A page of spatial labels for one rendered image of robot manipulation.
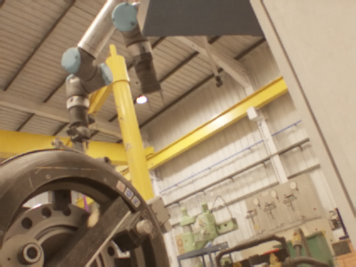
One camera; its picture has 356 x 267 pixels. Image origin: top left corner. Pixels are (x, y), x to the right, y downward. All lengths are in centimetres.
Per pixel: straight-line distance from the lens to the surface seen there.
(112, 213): 115
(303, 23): 41
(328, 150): 55
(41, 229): 116
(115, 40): 1208
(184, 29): 84
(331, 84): 38
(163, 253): 130
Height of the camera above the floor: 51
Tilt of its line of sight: 21 degrees up
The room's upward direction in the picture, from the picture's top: 16 degrees counter-clockwise
